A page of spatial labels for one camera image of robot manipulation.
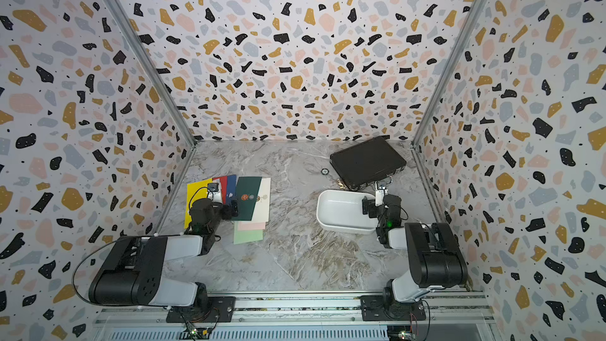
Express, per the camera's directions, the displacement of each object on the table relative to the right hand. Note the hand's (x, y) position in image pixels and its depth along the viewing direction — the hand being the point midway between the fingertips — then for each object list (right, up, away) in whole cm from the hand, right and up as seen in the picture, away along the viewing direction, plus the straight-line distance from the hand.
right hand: (380, 195), depth 95 cm
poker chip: (-22, +9, +15) cm, 28 cm away
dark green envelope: (-56, 0, +8) cm, 57 cm away
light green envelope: (-54, -15, -4) cm, 56 cm away
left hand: (-61, 0, -3) cm, 61 cm away
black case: (-2, +13, +15) cm, 20 cm away
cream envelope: (-48, -7, 0) cm, 49 cm away
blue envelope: (-63, +2, +8) cm, 64 cm away
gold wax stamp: (-15, +4, +10) cm, 19 cm away
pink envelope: (-51, -12, -2) cm, 53 cm away
